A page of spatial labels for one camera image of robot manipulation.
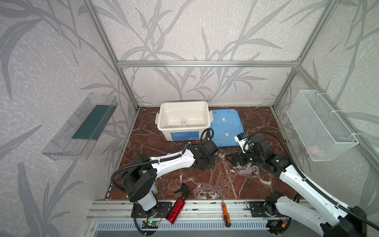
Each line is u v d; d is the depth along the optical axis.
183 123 1.02
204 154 0.64
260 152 0.58
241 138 0.68
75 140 0.63
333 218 0.40
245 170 0.85
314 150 0.72
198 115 1.07
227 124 1.08
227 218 0.69
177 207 0.72
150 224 0.71
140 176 0.44
